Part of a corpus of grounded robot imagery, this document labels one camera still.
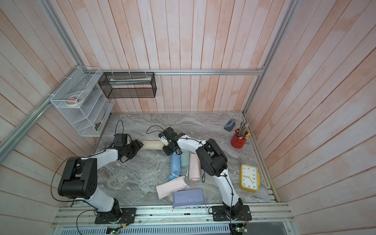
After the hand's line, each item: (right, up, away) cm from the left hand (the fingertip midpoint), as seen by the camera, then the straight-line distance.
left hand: (141, 148), depth 96 cm
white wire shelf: (-23, +19, -18) cm, 34 cm away
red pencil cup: (+64, +7, -4) cm, 65 cm away
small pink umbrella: (+35, -12, -11) cm, 38 cm away
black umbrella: (+40, -17, -10) cm, 45 cm away
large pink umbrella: (+19, -20, -17) cm, 33 cm away
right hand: (+17, -1, +3) cm, 17 cm away
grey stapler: (+64, +16, +11) cm, 67 cm away
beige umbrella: (+10, +2, 0) cm, 10 cm away
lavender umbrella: (+31, -23, -19) cm, 43 cm away
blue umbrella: (+24, -10, -10) cm, 27 cm away
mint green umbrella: (+29, -5, -6) cm, 30 cm away
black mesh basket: (-9, +43, +2) cm, 44 cm away
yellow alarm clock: (+67, -16, -12) cm, 70 cm away
